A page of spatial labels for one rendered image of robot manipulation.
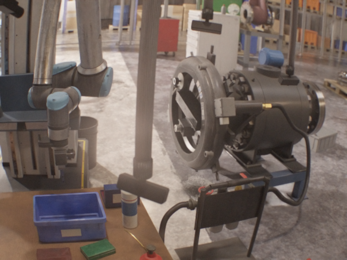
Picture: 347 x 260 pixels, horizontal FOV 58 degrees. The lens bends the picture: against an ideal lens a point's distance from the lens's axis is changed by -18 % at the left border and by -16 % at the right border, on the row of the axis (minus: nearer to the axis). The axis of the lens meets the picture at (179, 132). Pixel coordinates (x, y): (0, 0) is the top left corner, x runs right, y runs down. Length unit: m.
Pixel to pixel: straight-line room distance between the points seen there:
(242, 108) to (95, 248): 1.20
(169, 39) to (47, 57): 6.42
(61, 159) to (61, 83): 0.51
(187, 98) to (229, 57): 4.00
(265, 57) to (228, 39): 3.51
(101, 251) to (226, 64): 5.38
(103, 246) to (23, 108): 0.97
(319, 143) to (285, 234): 1.57
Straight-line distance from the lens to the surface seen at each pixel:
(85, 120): 3.04
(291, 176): 2.62
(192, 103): 2.40
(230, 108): 2.04
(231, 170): 3.07
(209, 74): 2.19
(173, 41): 7.81
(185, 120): 2.34
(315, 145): 3.72
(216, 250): 2.14
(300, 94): 2.62
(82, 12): 1.53
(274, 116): 2.44
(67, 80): 1.74
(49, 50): 1.46
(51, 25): 1.47
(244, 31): 6.38
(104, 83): 1.68
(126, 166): 3.01
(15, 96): 1.98
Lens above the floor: 1.38
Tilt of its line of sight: 22 degrees down
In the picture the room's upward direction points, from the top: 4 degrees clockwise
